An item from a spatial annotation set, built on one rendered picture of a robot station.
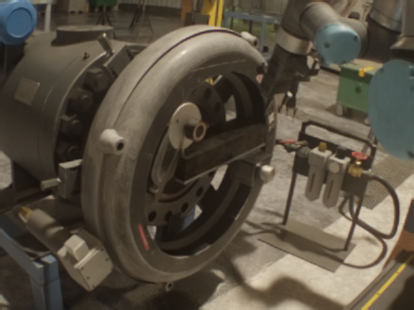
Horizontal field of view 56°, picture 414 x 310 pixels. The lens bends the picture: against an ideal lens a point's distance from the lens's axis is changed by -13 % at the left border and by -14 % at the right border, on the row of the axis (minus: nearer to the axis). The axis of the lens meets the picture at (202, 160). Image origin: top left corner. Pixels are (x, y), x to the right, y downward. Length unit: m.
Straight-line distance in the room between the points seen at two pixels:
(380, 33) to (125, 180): 0.64
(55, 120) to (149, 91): 0.39
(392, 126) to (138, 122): 0.54
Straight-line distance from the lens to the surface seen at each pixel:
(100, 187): 0.96
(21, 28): 1.51
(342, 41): 0.87
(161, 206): 1.29
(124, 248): 1.04
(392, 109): 0.64
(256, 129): 1.29
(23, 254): 1.44
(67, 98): 1.24
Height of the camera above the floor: 1.07
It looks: 22 degrees down
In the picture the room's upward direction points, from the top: 6 degrees clockwise
